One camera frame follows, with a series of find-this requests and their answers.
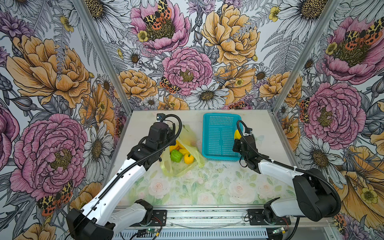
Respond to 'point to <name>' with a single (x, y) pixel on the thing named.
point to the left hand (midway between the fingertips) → (169, 136)
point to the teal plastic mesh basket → (218, 130)
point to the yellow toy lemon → (176, 147)
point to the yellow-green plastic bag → (187, 137)
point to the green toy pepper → (175, 156)
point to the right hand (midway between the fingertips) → (236, 144)
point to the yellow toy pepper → (188, 158)
